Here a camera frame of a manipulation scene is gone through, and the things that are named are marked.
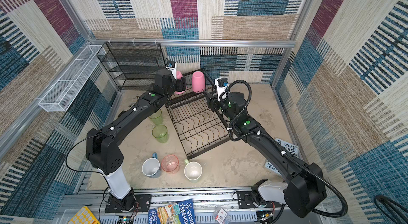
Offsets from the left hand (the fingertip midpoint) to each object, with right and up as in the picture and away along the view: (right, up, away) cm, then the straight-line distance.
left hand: (180, 76), depth 84 cm
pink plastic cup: (+1, 0, -5) cm, 5 cm away
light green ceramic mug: (+7, -48, -3) cm, 49 cm away
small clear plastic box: (+20, -62, -15) cm, 67 cm away
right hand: (+17, -9, -9) cm, 21 cm away
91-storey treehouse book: (+2, -61, -14) cm, 63 cm away
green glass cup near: (-13, -31, +11) cm, 36 cm away
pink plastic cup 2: (+9, -3, +1) cm, 10 cm away
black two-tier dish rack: (+9, -28, +13) cm, 32 cm away
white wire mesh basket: (-51, -12, -14) cm, 55 cm away
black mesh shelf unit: (-36, +12, +26) cm, 46 cm away
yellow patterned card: (-39, -63, -14) cm, 75 cm away
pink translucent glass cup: (-5, -46, 0) cm, 46 cm away
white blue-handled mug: (-14, -45, -4) cm, 48 cm away
